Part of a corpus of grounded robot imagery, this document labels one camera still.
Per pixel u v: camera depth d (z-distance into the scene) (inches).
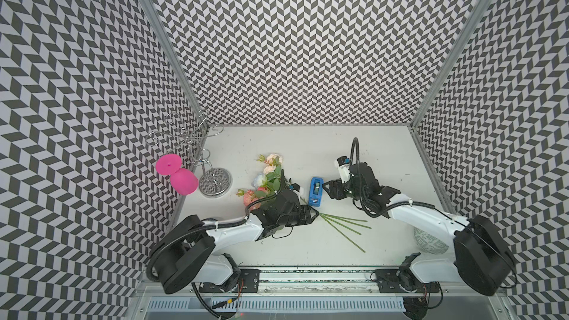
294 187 31.0
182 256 16.5
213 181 37.3
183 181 28.5
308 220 28.7
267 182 36.1
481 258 16.1
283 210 24.9
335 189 29.0
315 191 35.7
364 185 25.2
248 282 28.6
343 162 29.5
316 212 31.8
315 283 29.0
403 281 25.7
